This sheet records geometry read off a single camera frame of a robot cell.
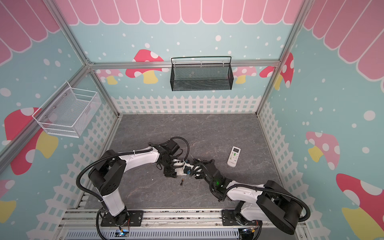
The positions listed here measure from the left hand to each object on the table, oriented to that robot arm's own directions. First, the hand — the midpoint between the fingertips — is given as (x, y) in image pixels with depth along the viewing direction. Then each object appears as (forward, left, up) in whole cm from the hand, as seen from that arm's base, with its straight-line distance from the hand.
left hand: (173, 171), depth 90 cm
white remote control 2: (+10, -38, +2) cm, 39 cm away
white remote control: (0, -4, +2) cm, 4 cm away
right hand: (+3, -13, +11) cm, 18 cm away
